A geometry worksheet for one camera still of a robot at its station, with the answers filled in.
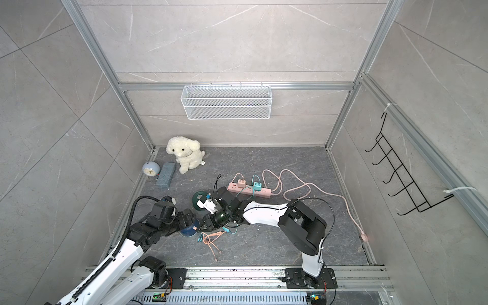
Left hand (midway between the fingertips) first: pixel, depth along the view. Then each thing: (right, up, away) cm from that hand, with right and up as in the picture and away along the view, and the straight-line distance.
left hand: (189, 215), depth 81 cm
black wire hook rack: (+81, +13, -19) cm, 85 cm away
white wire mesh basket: (+12, +56, +20) cm, 61 cm away
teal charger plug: (+30, +11, +14) cm, 35 cm away
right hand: (+6, -5, -6) cm, 9 cm away
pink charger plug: (+22, +13, +14) cm, 29 cm away
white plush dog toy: (-7, +30, +15) cm, 34 cm away
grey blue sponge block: (-20, +16, +22) cm, 34 cm away
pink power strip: (+26, +8, +16) cm, 32 cm away
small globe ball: (-27, +20, +20) cm, 39 cm away
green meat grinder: (+3, +8, +4) cm, 10 cm away
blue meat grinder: (+2, -5, -5) cm, 7 cm away
